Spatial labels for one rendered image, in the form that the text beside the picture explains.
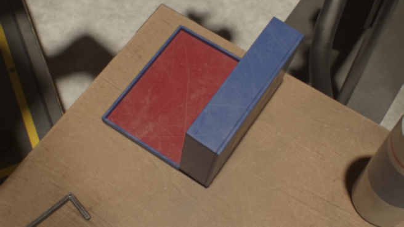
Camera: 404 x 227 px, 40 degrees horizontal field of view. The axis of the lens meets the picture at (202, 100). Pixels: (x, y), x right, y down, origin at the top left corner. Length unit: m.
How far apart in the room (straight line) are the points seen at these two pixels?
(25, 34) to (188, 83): 0.36
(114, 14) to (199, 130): 0.85
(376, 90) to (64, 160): 0.79
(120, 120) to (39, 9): 0.76
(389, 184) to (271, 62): 0.16
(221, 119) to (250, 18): 0.81
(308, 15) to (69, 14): 0.56
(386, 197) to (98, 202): 0.30
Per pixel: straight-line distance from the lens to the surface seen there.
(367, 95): 1.24
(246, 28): 1.29
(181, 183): 0.62
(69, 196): 0.62
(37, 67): 0.89
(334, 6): 0.80
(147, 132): 0.64
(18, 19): 0.96
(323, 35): 0.80
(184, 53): 0.69
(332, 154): 0.65
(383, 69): 1.29
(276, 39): 0.57
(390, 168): 0.52
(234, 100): 0.53
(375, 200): 0.58
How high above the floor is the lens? 1.05
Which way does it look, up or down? 62 degrees down
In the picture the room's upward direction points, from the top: straight up
